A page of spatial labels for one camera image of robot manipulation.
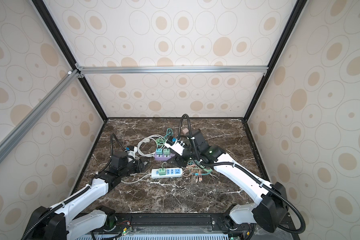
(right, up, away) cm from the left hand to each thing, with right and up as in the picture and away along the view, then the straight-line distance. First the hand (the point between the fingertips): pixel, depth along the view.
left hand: (150, 160), depth 83 cm
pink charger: (+20, +16, +26) cm, 37 cm away
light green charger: (+7, -7, +1) cm, 9 cm away
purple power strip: (+6, 0, +11) cm, 13 cm away
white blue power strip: (+10, -8, +4) cm, 14 cm away
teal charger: (+4, +4, +9) cm, 11 cm away
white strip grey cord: (-12, -13, +4) cm, 18 cm away
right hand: (+13, +4, -10) cm, 17 cm away
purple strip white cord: (-3, +12, +25) cm, 28 cm away
